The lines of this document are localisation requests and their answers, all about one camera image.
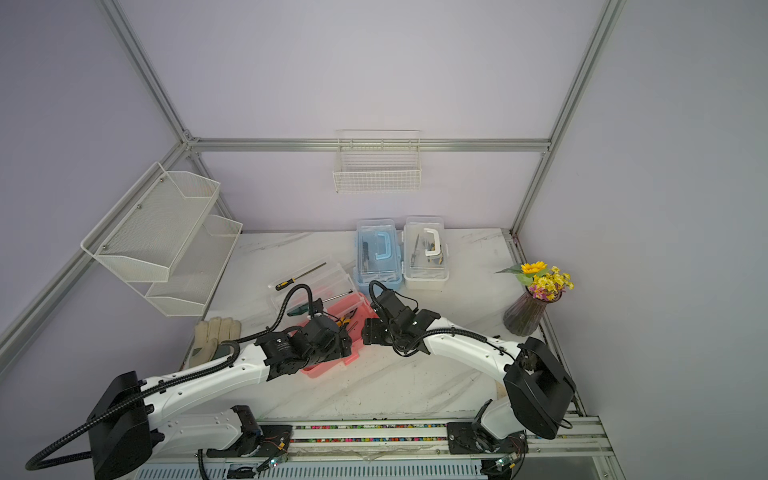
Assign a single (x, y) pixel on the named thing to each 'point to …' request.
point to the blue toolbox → (378, 253)
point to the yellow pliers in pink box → (349, 316)
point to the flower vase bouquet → (544, 285)
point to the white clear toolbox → (425, 253)
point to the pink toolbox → (327, 290)
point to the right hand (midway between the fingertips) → (374, 336)
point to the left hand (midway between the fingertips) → (338, 347)
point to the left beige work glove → (209, 335)
